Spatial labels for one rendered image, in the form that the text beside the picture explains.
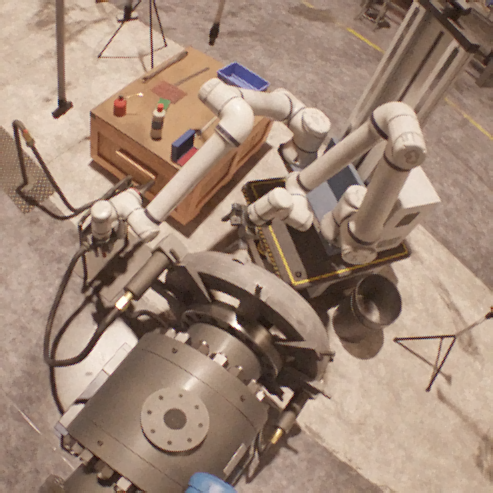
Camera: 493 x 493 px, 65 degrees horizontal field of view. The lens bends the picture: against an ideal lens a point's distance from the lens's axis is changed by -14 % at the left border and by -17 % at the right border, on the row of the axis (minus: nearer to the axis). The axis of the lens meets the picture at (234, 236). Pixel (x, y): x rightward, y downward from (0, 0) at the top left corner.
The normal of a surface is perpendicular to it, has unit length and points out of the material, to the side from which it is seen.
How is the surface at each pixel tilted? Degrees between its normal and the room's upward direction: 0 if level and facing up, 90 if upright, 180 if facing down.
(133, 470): 1
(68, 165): 0
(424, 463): 0
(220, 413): 22
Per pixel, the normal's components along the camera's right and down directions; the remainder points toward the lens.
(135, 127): 0.23, -0.51
